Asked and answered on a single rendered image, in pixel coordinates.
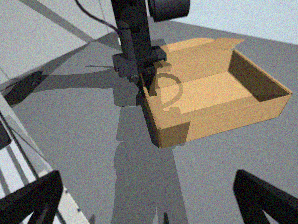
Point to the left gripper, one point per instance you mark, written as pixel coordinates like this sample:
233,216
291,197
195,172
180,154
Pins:
137,51

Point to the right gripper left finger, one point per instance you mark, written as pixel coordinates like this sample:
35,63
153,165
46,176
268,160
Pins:
42,196

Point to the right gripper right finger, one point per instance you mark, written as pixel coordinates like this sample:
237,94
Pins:
253,195

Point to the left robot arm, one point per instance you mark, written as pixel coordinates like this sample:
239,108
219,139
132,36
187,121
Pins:
131,14

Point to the grey slotted metal crossbar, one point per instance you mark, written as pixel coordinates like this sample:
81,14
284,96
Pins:
16,169

